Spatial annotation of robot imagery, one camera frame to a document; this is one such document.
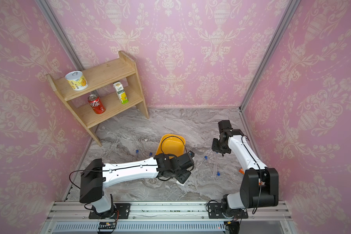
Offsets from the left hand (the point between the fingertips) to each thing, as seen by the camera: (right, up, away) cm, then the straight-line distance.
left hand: (185, 174), depth 76 cm
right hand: (+19, +12, +10) cm, 25 cm away
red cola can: (-51, +38, +6) cm, 64 cm away
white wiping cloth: (-2, -8, +7) cm, 10 cm away
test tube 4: (+20, +3, +14) cm, 24 cm away
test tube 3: (+16, -2, +11) cm, 19 cm away
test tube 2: (-22, +7, +18) cm, 29 cm away
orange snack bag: (+33, -1, +9) cm, 34 cm away
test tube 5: (+21, -1, +13) cm, 25 cm away
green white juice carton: (-39, +47, +11) cm, 62 cm away
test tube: (-32, +8, +21) cm, 38 cm away
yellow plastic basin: (-8, +13, +19) cm, 24 cm away
